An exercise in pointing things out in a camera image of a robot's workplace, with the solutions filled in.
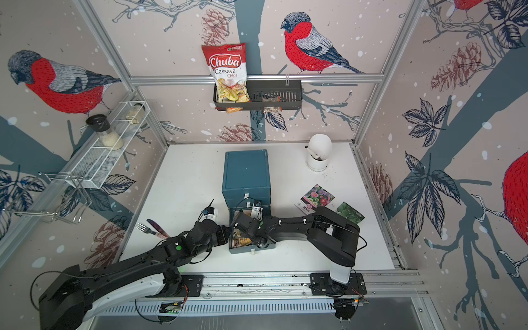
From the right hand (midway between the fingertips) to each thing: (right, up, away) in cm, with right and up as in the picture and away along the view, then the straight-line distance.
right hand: (246, 228), depth 87 cm
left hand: (-3, +2, -6) cm, 7 cm away
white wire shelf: (-53, +28, -15) cm, 62 cm away
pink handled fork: (-44, -1, 0) cm, 44 cm away
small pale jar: (-46, +49, -3) cm, 67 cm away
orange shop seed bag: (-3, -4, -3) cm, 6 cm away
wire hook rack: (-55, +20, -29) cm, 65 cm away
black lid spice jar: (-48, +37, -14) cm, 63 cm away
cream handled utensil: (+32, +32, +14) cm, 48 cm away
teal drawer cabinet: (+1, +19, -11) cm, 22 cm away
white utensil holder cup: (+37, +37, +16) cm, 54 cm away
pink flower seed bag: (+33, +11, +11) cm, 37 cm away
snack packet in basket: (+12, +58, +5) cm, 59 cm away
